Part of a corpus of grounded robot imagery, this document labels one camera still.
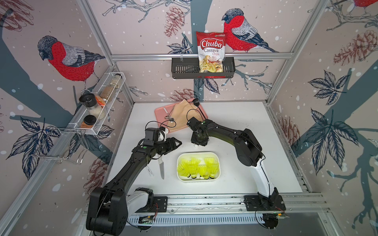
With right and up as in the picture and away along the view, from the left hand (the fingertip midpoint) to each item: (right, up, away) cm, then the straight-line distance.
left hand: (180, 142), depth 82 cm
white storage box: (+12, -10, +7) cm, 17 cm away
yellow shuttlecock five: (+8, -15, -3) cm, 17 cm away
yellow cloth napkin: (-2, +17, +35) cm, 39 cm away
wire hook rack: (-47, +4, -25) cm, 53 cm away
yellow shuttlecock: (+2, -15, 0) cm, 15 cm away
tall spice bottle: (-39, +28, -4) cm, 48 cm away
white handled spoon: (-12, +13, +29) cm, 34 cm away
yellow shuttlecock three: (+14, -16, -1) cm, 21 cm away
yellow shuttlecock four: (+8, -11, +2) cm, 14 cm away
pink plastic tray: (-16, +15, +31) cm, 38 cm away
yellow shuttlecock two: (+18, -14, +2) cm, 23 cm away
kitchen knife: (-11, -16, +4) cm, 20 cm away
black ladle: (+10, +25, +36) cm, 45 cm away
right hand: (+8, -3, +14) cm, 16 cm away
